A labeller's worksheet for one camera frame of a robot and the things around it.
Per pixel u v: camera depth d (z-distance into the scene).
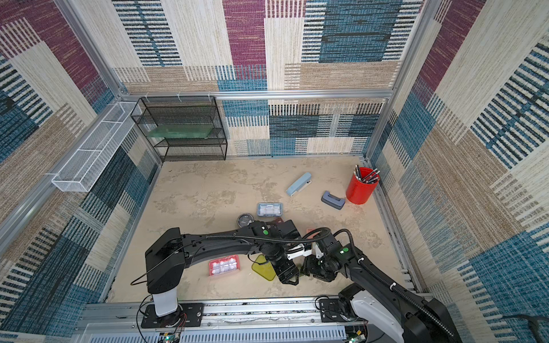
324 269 0.69
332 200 0.99
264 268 0.83
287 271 0.66
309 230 0.69
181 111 1.02
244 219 0.98
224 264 0.84
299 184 1.04
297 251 0.65
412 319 0.42
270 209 0.99
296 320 0.73
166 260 0.44
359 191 0.97
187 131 0.95
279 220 0.94
